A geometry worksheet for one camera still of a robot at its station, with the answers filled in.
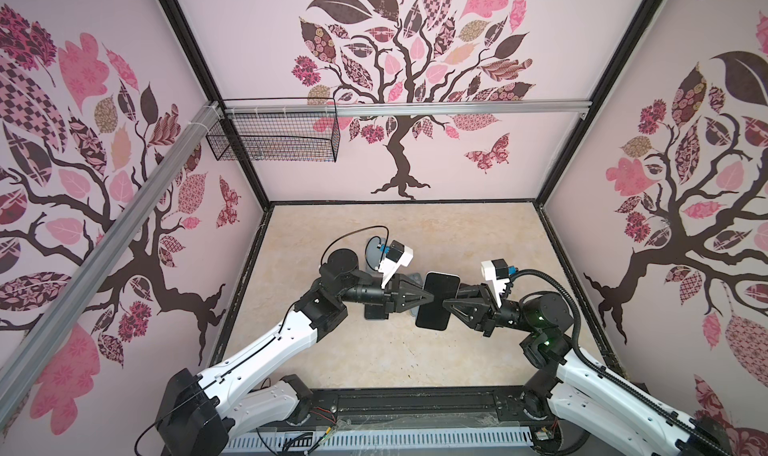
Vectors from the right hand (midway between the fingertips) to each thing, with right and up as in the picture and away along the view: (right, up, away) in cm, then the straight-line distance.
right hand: (447, 304), depth 58 cm
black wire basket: (-59, +54, +63) cm, 102 cm away
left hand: (-3, 0, +1) cm, 3 cm away
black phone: (-2, -3, +1) cm, 4 cm away
